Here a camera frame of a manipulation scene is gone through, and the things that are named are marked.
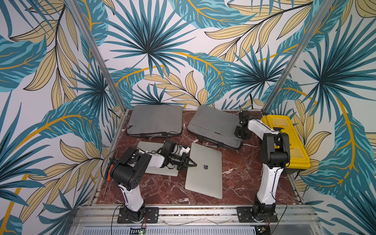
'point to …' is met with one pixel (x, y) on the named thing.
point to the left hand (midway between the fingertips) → (195, 167)
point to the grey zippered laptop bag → (151, 121)
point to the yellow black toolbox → (298, 159)
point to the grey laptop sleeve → (214, 125)
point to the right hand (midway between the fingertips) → (240, 135)
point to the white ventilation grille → (174, 230)
